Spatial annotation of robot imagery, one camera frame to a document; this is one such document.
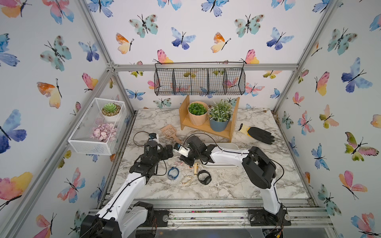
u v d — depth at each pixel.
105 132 0.63
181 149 0.79
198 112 0.95
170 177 0.85
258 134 1.05
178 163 0.90
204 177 0.88
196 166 0.89
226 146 0.99
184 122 1.04
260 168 0.51
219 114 0.89
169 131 1.08
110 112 0.71
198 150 0.71
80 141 0.59
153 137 0.72
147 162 0.63
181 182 0.84
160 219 0.74
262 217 0.74
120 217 0.42
